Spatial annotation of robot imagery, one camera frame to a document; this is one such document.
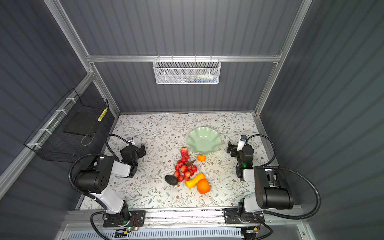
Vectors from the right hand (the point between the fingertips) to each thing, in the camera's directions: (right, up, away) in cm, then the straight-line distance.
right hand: (239, 143), depth 91 cm
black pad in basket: (-86, +12, -15) cm, 89 cm away
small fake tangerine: (-24, -9, 0) cm, 25 cm away
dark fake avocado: (-41, -19, -9) cm, 46 cm away
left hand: (-68, -3, +5) cm, 68 cm away
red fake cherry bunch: (-33, -14, -7) cm, 37 cm away
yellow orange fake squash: (-29, -21, -10) cm, 37 cm away
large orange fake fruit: (-23, -22, -13) cm, 34 cm away
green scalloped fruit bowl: (-21, +1, +12) cm, 24 cm away
